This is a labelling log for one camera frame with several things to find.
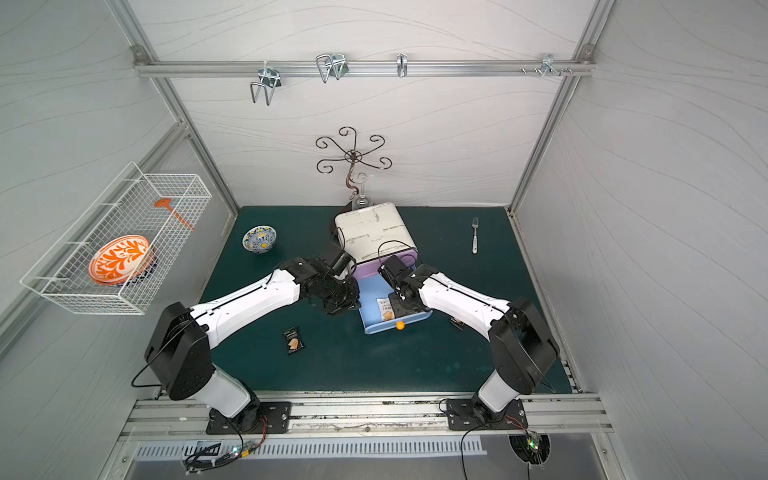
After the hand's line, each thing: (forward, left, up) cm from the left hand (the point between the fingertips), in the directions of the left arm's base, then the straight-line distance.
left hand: (365, 305), depth 80 cm
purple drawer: (+7, -1, +8) cm, 11 cm away
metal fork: (+42, -39, -12) cm, 59 cm away
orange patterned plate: (-1, +52, +21) cm, 56 cm away
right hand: (+4, -11, -4) cm, 13 cm away
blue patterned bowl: (+31, +43, -11) cm, 54 cm away
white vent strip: (-31, +13, -14) cm, 36 cm away
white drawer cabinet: (+17, -1, +9) cm, 20 cm away
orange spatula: (+19, +54, +19) cm, 60 cm away
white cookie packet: (+1, -5, -5) cm, 7 cm away
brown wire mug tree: (+36, +13, +19) cm, 43 cm away
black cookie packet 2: (0, -28, -12) cm, 30 cm away
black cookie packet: (-5, +22, -12) cm, 25 cm away
